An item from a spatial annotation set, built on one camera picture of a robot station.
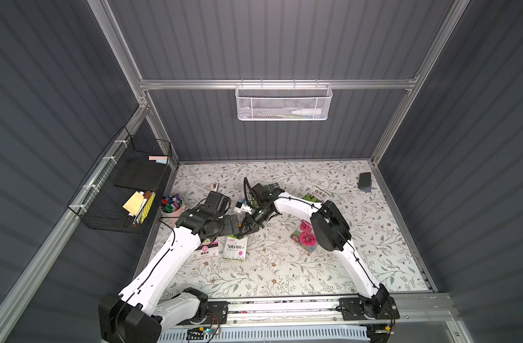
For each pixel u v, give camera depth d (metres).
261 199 0.82
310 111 0.88
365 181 1.11
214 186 1.08
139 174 0.76
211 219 0.55
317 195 1.05
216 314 0.72
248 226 0.81
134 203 0.70
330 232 0.63
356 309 0.74
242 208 0.88
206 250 0.89
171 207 0.88
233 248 0.84
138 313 0.37
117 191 0.74
